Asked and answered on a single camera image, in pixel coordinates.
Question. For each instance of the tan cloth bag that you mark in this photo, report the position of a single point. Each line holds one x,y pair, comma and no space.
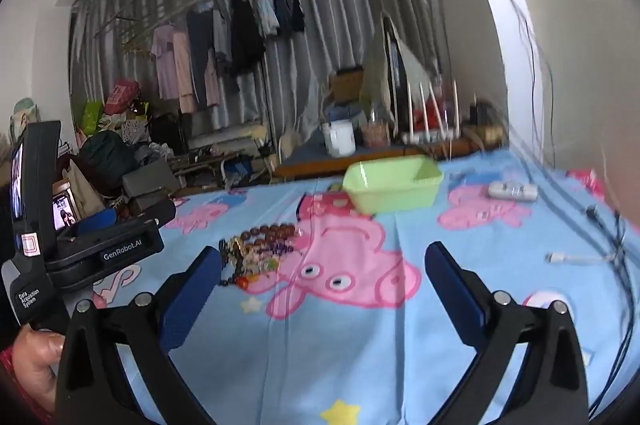
82,190

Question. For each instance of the small white device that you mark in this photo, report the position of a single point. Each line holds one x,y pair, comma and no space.
512,190

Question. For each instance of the black monitor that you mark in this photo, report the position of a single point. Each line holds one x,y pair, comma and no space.
397,75

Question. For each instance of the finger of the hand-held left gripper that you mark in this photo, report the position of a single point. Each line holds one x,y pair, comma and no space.
150,215
97,221

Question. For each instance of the long beige box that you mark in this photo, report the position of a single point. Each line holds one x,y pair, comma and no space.
225,136

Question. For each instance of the blue desk mat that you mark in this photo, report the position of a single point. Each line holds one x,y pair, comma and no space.
310,152

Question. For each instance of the red snack packet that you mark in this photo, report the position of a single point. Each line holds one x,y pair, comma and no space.
432,115

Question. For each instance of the row of hanging clothes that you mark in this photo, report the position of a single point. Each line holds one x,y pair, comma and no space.
245,35

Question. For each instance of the green plastic basket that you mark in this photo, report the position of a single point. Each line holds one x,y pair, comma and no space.
390,190

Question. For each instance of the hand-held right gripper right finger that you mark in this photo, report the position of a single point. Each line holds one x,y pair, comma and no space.
452,290

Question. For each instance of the white router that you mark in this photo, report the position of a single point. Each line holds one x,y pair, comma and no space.
430,136

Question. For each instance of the red shopping bag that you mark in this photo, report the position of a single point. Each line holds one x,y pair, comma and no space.
122,97

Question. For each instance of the low wooden table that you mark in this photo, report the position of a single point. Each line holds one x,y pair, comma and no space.
200,161

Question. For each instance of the grey curtain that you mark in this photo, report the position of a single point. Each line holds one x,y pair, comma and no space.
325,30

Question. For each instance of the white enamel mug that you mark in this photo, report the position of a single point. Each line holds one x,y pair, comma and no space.
340,140

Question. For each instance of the black white patterned box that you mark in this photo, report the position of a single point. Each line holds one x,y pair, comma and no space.
136,130

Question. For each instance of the clear cookie jar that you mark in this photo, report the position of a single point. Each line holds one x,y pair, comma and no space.
376,132

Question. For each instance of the blue white shoe box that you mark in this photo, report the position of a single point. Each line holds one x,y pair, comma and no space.
239,170

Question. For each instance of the smartphone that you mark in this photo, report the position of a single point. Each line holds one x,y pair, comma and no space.
65,211

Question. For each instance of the cardboard box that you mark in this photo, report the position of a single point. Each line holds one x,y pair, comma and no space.
346,86

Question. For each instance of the dark green duffel bag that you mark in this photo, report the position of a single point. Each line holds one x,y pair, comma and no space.
107,160

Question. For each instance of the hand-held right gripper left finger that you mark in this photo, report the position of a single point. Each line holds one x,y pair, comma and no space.
192,295

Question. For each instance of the lace cloth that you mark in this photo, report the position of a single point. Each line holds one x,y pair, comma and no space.
415,65

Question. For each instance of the white plastic chair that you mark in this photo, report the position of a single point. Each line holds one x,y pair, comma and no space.
290,145

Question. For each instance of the grey case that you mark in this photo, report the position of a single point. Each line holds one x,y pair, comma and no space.
150,182

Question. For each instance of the cartoon pig printed bedsheet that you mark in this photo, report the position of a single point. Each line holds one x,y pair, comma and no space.
350,355

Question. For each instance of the green white packet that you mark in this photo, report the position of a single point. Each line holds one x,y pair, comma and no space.
24,117

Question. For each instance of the wooden desk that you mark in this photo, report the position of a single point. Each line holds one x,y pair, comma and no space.
310,167

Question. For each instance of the green shopping bag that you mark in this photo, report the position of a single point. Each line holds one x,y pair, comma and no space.
93,119

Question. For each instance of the black suitcase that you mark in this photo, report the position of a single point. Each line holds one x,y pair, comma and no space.
169,132

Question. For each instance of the person's left hand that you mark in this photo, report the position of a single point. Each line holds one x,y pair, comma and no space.
35,357

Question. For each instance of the person's left forearm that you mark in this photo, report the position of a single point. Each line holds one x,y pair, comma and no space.
6,367

